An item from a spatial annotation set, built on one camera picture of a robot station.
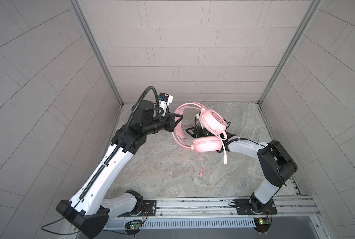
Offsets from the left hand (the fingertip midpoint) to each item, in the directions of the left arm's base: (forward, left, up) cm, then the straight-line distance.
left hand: (185, 116), depth 61 cm
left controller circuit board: (-35, +23, -33) cm, 53 cm away
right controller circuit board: (-34, -36, -37) cm, 62 cm away
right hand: (+8, -2, -24) cm, 25 cm away
